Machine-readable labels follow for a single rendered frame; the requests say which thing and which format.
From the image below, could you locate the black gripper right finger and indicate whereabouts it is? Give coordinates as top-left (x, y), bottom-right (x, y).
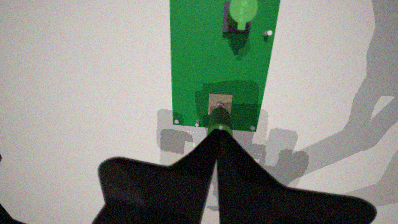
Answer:
top-left (217, 130), bottom-right (377, 224)

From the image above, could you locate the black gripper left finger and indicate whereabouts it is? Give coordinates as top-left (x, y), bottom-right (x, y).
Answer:
top-left (97, 129), bottom-right (221, 224)

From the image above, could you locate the green circuit board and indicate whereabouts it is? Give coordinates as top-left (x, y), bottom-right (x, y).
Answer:
top-left (169, 0), bottom-right (280, 137)

